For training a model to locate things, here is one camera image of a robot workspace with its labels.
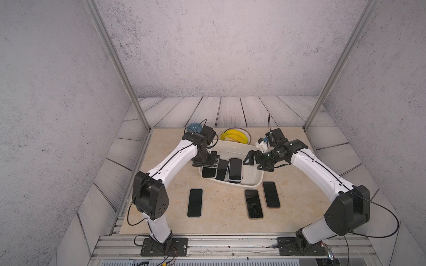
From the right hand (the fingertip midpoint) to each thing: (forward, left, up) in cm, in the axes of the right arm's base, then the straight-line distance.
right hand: (251, 164), depth 79 cm
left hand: (+1, +18, -3) cm, 18 cm away
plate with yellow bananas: (+32, +4, -14) cm, 35 cm away
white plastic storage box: (+4, -3, -19) cm, 20 cm away
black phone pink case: (-13, -2, -19) cm, 23 cm away
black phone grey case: (+7, +6, -16) cm, 18 cm away
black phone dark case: (+9, +14, -20) cm, 26 cm away
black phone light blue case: (-14, +28, -18) cm, 36 cm away
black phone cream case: (-9, -12, -18) cm, 24 cm away
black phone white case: (-2, +20, -3) cm, 20 cm away
